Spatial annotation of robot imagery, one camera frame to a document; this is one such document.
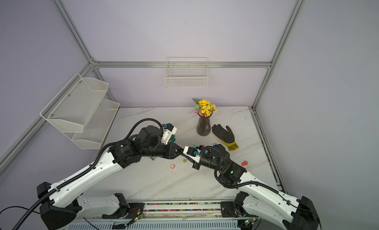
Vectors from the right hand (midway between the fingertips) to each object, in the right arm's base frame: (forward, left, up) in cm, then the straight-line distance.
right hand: (184, 151), depth 70 cm
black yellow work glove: (+22, -28, -22) cm, 42 cm away
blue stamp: (+17, -19, -21) cm, 33 cm away
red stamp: (+14, -11, -19) cm, 26 cm away
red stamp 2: (+3, -36, -22) cm, 42 cm away
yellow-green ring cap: (+6, +1, -23) cm, 23 cm away
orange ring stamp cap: (+2, +9, -23) cm, 24 cm away
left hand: (-2, +2, +3) cm, 4 cm away
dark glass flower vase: (+26, -12, -16) cm, 32 cm away
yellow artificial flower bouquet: (+26, -11, +3) cm, 29 cm away
